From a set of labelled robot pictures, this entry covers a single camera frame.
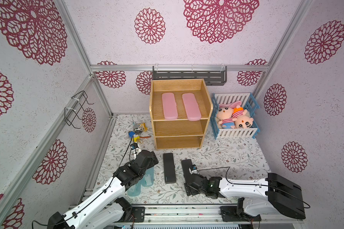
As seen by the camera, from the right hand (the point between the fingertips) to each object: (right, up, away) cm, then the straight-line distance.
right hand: (193, 185), depth 84 cm
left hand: (-26, +18, -4) cm, 31 cm away
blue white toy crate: (+49, +54, +29) cm, 78 cm away
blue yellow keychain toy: (-38, +27, +18) cm, 50 cm away
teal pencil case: (-33, -1, -4) cm, 34 cm away
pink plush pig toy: (+25, +44, +16) cm, 53 cm away
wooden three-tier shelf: (-8, +30, +3) cm, 32 cm away
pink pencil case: (-14, +47, -4) cm, 49 cm away
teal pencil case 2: (-27, +4, 0) cm, 27 cm away
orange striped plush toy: (+36, +39, +15) cm, 55 cm away
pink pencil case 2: (-2, +45, -6) cm, 45 cm away
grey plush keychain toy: (-35, +34, +21) cm, 53 cm away
